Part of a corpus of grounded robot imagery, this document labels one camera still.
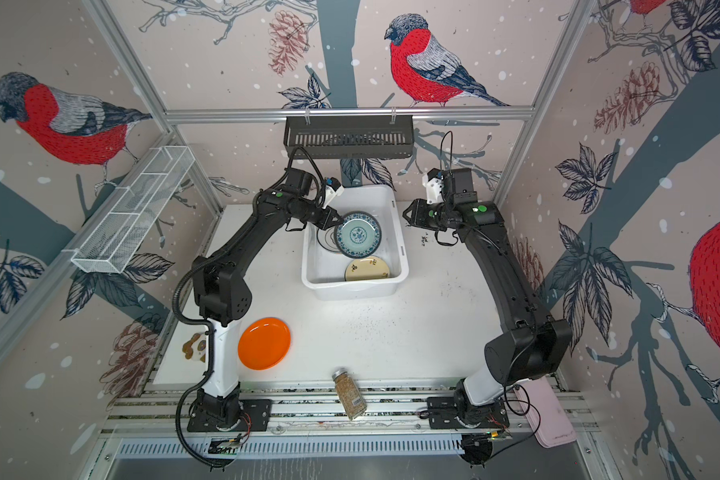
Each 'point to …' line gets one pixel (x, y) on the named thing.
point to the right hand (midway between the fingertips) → (404, 216)
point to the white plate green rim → (327, 239)
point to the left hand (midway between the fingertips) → (340, 218)
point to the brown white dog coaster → (195, 347)
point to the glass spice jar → (350, 393)
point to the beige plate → (369, 267)
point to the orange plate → (264, 343)
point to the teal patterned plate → (359, 235)
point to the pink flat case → (548, 419)
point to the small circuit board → (224, 446)
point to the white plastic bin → (323, 271)
